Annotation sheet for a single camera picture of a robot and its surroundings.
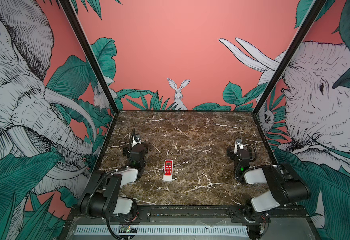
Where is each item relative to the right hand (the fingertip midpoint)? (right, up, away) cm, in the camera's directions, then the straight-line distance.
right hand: (238, 142), depth 91 cm
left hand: (-65, +2, -2) cm, 65 cm away
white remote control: (-43, -17, -5) cm, 47 cm away
